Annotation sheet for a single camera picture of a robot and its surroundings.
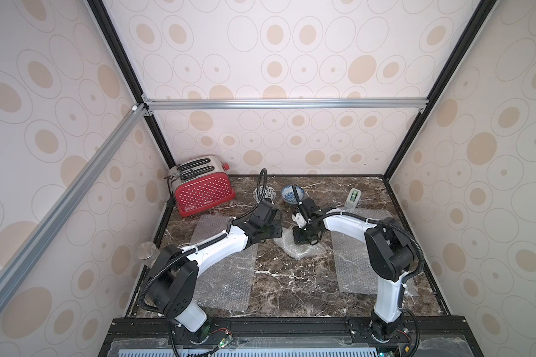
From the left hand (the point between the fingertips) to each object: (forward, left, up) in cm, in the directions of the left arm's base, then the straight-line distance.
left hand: (287, 227), depth 85 cm
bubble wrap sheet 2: (-7, -4, -6) cm, 10 cm away
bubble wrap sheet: (-18, +23, -13) cm, 31 cm away
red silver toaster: (+19, +37, +4) cm, 41 cm away
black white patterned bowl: (+26, +8, -10) cm, 29 cm away
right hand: (+1, -7, -11) cm, 14 cm away
